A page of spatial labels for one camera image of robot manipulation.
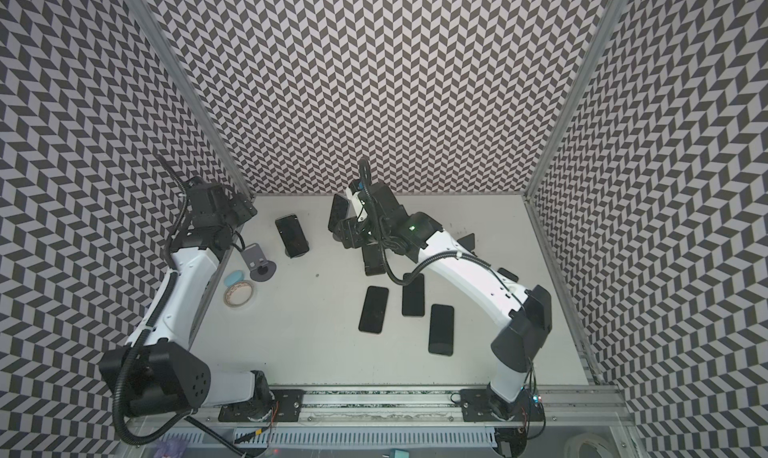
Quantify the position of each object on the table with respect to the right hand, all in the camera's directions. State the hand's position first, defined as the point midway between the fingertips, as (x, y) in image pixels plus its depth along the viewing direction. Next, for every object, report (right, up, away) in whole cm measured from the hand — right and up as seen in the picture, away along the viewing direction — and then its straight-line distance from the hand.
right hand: (348, 237), depth 73 cm
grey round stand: (-31, -12, +21) cm, 39 cm away
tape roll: (-35, -18, +15) cm, 42 cm away
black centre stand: (+4, -8, +21) cm, 23 cm away
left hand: (-31, +7, +6) cm, 33 cm away
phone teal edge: (-7, +7, +24) cm, 26 cm away
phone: (+25, -27, +10) cm, 38 cm away
